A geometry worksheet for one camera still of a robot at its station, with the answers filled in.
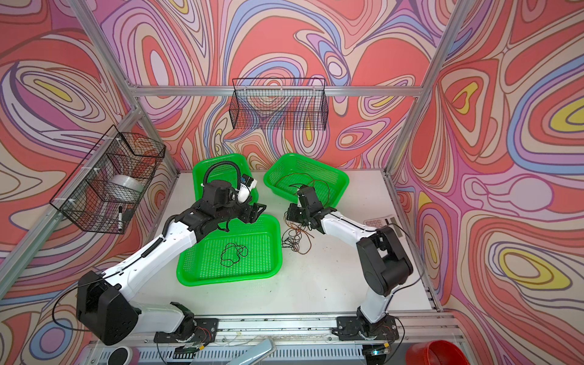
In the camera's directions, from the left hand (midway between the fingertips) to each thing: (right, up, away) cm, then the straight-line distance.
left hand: (261, 201), depth 78 cm
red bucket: (+50, -40, -19) cm, 66 cm away
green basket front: (-26, -26, +10) cm, 38 cm away
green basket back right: (+11, +14, +40) cm, 44 cm away
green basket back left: (-29, +14, +47) cm, 57 cm away
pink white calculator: (+54, -9, +20) cm, 58 cm away
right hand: (+10, -7, +13) cm, 17 cm away
